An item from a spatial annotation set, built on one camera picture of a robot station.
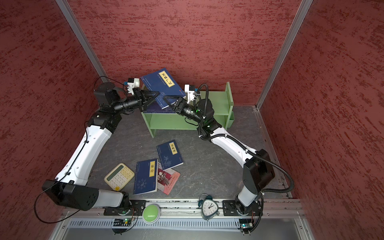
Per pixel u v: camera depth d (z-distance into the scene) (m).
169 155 0.92
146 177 0.83
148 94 0.64
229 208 0.74
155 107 0.62
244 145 0.49
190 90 0.64
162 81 0.67
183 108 0.61
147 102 0.60
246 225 0.70
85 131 0.46
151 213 0.71
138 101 0.58
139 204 0.76
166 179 0.83
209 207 0.71
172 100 0.63
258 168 0.44
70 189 0.38
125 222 0.70
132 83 0.62
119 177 0.83
